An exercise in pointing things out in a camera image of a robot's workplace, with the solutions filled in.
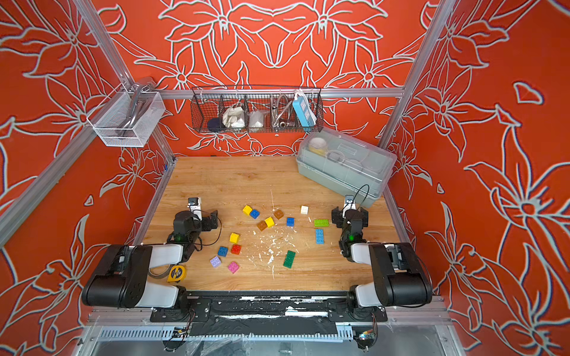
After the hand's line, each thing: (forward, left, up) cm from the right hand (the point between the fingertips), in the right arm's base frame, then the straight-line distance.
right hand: (346, 206), depth 91 cm
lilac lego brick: (-22, +52, -6) cm, 57 cm away
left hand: (-2, +60, -2) cm, 60 cm away
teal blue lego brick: (-18, +50, -6) cm, 54 cm away
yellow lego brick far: (+1, +43, -6) cm, 43 cm away
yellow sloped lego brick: (-13, +46, -5) cm, 48 cm away
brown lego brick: (-7, +36, -6) cm, 37 cm away
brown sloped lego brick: (-1, +29, -5) cm, 29 cm away
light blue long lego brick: (-11, +11, -7) cm, 17 cm away
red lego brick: (-17, +45, -6) cm, 49 cm away
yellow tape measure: (-27, +65, -5) cm, 71 cm away
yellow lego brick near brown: (-5, +32, -5) cm, 33 cm away
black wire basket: (+37, +39, +23) cm, 59 cm away
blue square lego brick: (-5, +23, -6) cm, 25 cm away
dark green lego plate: (-21, +24, -6) cm, 32 cm away
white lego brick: (+2, +17, -6) cm, 18 cm away
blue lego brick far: (0, +40, -7) cm, 40 cm away
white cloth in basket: (+28, +48, +24) cm, 61 cm away
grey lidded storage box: (+12, +1, +13) cm, 18 cm away
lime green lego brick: (-5, +9, -6) cm, 12 cm away
